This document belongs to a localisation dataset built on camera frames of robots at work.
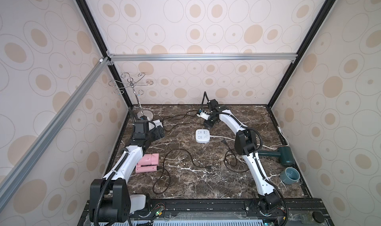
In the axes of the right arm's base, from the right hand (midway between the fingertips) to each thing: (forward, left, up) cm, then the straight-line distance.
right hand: (213, 121), depth 111 cm
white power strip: (-15, +8, +3) cm, 17 cm away
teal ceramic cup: (-38, -42, 0) cm, 57 cm away
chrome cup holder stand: (0, +50, +34) cm, 61 cm away
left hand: (-21, +31, +17) cm, 41 cm away
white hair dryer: (-29, +31, +31) cm, 52 cm away
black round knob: (-59, -43, +8) cm, 73 cm away
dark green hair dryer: (-25, -42, +3) cm, 49 cm away
